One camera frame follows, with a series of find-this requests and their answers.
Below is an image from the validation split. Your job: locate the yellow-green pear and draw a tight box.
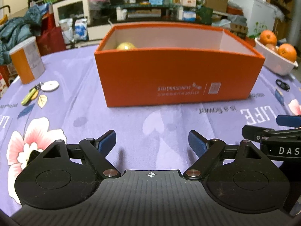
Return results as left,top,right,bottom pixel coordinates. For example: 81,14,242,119
116,42,137,50

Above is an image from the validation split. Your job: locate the white plastic bag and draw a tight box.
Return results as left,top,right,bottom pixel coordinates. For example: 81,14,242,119
59,18,74,43

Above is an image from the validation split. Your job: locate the white chest freezer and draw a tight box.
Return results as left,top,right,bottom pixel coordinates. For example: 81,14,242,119
232,0,278,38

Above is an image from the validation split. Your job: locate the yellow-green pocket tool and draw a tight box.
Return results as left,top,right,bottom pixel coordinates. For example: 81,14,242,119
21,86,40,106

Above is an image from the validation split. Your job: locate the white perforated plastic basket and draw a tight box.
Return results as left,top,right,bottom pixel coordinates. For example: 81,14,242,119
255,37,299,76

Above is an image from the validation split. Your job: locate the large orange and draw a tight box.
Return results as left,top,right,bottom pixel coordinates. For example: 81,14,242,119
278,43,297,62
259,30,278,46

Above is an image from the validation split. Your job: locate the brown cardboard box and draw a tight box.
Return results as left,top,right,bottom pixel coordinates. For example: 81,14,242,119
203,0,229,13

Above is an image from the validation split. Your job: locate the white cabinet with glass door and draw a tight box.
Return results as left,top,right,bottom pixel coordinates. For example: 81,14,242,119
52,0,91,27

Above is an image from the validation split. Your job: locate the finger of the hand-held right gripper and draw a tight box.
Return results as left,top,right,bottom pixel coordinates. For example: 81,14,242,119
242,125,301,144
276,115,301,128

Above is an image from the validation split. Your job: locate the orange cardboard box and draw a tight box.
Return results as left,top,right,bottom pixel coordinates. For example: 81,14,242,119
94,22,265,108

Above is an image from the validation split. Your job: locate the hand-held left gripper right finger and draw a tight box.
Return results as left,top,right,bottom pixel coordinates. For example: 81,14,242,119
183,129,266,179

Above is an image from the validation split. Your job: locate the red printed box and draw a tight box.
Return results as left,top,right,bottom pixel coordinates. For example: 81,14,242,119
0,65,14,87

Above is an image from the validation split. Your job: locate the dark green bag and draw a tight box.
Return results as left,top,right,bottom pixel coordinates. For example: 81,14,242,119
196,6,213,25

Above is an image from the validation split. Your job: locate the blue white carton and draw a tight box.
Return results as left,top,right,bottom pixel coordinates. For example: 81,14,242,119
182,11,197,21

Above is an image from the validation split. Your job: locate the blue jacket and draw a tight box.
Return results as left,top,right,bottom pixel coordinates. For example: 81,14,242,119
0,5,43,65

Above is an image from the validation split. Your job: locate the purple floral tablecloth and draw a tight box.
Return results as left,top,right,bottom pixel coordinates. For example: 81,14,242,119
0,45,301,217

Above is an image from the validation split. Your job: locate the white round tape measure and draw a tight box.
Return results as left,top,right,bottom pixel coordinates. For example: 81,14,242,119
41,81,59,91

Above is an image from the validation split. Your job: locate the orange white canister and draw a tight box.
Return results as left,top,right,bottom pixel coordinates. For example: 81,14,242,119
9,36,46,84

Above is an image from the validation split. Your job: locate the white TV cabinet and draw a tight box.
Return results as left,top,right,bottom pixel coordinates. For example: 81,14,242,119
87,3,226,40

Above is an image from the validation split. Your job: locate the white blue printed bag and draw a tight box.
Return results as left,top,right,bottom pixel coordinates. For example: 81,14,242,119
74,19,88,41

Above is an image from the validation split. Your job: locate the black carabiner clip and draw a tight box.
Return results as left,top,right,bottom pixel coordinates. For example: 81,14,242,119
276,79,290,92

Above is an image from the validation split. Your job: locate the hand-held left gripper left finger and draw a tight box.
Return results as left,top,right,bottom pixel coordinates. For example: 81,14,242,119
35,129,121,179

